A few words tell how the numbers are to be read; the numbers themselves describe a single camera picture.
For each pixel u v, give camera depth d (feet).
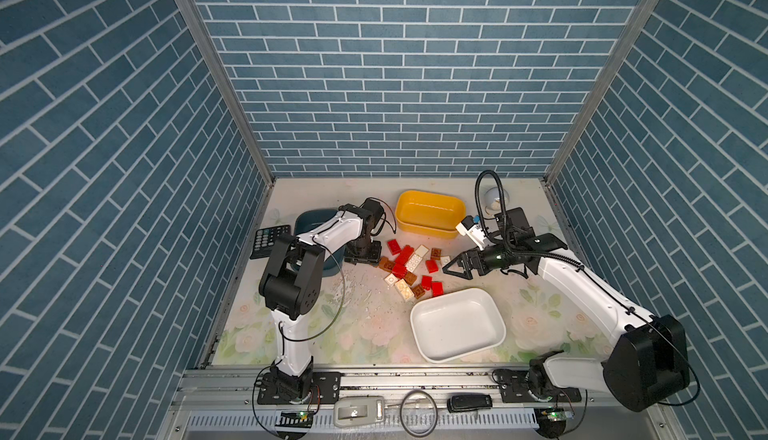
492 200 3.52
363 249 2.65
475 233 2.38
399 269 3.08
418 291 2.93
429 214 3.61
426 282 3.01
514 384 2.42
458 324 2.79
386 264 3.08
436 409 2.31
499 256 2.22
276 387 2.19
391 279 3.06
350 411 2.23
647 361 1.33
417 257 3.17
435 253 3.25
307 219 3.35
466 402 2.51
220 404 2.41
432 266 3.15
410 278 3.01
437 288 2.98
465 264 2.23
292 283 1.67
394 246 3.26
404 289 2.96
